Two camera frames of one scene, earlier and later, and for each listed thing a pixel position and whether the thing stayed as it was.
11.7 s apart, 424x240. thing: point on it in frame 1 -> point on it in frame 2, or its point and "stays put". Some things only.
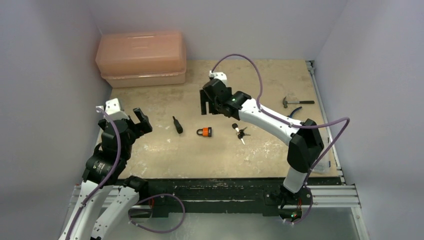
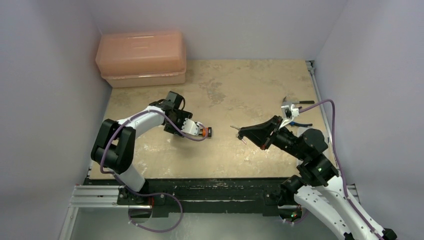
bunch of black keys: x=240 y=133 stays put
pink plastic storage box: x=142 y=59 stays put
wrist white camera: x=113 y=110 -> x=191 y=127
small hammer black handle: x=301 y=102 stays put
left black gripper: x=143 y=119 -> x=183 y=115
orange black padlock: x=206 y=131 stays put
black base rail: x=245 y=196 stays put
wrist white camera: x=220 y=75 -> x=290 y=111
